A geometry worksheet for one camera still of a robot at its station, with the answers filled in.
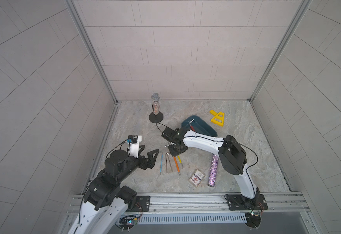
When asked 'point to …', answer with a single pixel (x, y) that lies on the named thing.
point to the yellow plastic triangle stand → (218, 118)
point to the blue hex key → (161, 163)
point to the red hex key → (190, 126)
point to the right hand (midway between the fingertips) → (174, 153)
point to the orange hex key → (176, 163)
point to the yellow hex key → (179, 159)
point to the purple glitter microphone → (213, 169)
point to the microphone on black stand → (156, 116)
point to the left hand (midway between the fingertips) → (154, 148)
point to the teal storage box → (198, 125)
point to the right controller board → (253, 219)
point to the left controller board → (127, 222)
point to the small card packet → (197, 178)
